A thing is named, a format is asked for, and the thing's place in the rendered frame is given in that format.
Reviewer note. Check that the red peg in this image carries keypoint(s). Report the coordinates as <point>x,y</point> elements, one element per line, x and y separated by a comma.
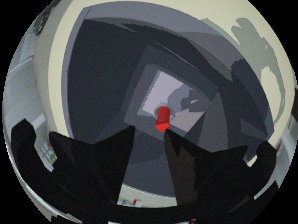
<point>163,119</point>

